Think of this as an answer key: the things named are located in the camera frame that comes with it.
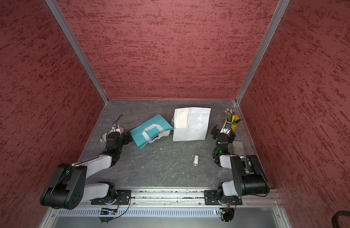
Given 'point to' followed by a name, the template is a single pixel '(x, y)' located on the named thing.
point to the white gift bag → (190, 123)
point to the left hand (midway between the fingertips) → (122, 135)
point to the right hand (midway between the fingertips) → (223, 128)
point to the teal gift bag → (150, 129)
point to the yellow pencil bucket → (234, 123)
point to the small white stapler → (196, 160)
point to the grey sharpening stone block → (238, 148)
